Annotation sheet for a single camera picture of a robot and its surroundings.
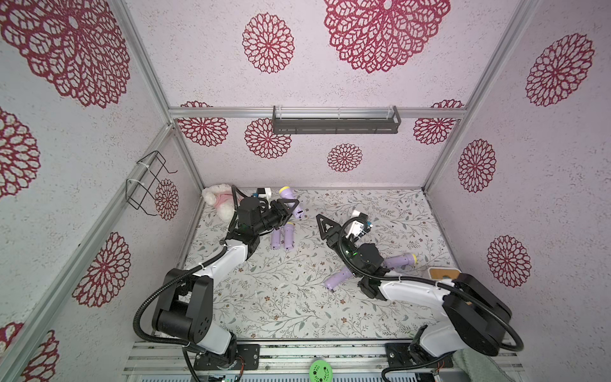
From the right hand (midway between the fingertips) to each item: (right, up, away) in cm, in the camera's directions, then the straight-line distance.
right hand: (319, 218), depth 72 cm
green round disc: (0, -43, -4) cm, 44 cm away
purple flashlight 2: (-17, -9, +28) cm, 34 cm away
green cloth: (+48, -44, -1) cm, 66 cm away
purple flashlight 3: (-11, -5, +31) cm, 34 cm away
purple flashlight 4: (+33, -17, +21) cm, 43 cm away
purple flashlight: (-11, +9, +10) cm, 17 cm away
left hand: (-6, +4, +9) cm, 12 cm away
